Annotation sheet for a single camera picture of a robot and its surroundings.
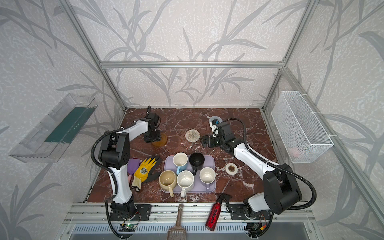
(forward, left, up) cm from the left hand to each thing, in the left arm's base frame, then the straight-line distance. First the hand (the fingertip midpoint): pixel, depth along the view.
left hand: (158, 135), depth 101 cm
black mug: (-20, -28, +3) cm, 34 cm away
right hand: (-7, -33, +13) cm, 36 cm away
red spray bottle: (-45, -37, +3) cm, 58 cm away
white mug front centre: (-30, -21, 0) cm, 36 cm away
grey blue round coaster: (+18, -40, -3) cm, 44 cm away
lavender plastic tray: (-33, -29, -1) cm, 44 cm away
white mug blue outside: (-19, -17, +1) cm, 25 cm away
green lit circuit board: (-52, +5, -2) cm, 52 cm away
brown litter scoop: (-53, -19, -1) cm, 57 cm away
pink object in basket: (-21, -76, +20) cm, 81 cm away
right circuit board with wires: (-51, -59, -4) cm, 78 cm away
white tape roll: (-25, -48, -1) cm, 54 cm away
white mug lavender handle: (-27, -33, 0) cm, 43 cm away
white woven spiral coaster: (+1, -24, -2) cm, 24 cm away
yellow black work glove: (-25, +2, 0) cm, 25 cm away
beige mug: (-30, -11, 0) cm, 32 cm away
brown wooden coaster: (-5, -3, -1) cm, 6 cm away
